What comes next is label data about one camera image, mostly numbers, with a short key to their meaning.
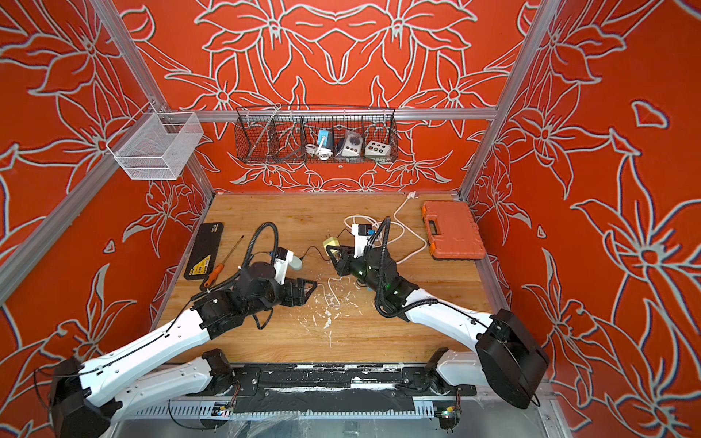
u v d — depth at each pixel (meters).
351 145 0.91
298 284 0.67
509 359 0.40
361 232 0.68
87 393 0.40
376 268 0.58
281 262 0.67
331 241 0.74
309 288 0.70
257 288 0.55
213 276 0.93
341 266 0.67
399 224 1.10
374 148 0.94
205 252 1.01
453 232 1.04
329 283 0.80
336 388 0.73
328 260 0.98
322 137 0.83
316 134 1.00
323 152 0.85
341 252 0.69
